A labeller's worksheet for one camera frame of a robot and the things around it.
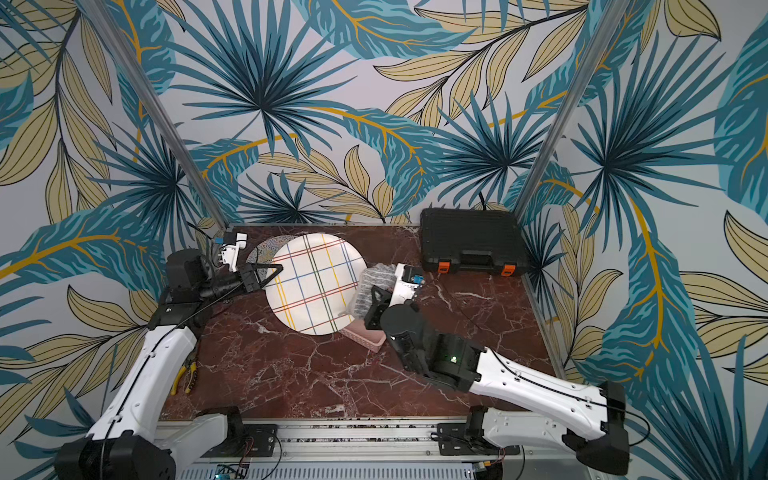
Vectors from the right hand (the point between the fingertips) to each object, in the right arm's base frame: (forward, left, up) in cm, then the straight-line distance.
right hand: (373, 290), depth 65 cm
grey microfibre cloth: (+1, -2, +4) cm, 4 cm away
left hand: (+7, +22, -2) cm, 24 cm away
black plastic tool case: (+39, -36, -28) cm, 60 cm away
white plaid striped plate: (+6, +13, -6) cm, 16 cm away
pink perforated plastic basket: (0, +2, -24) cm, 25 cm away
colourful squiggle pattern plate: (+36, +41, -29) cm, 62 cm away
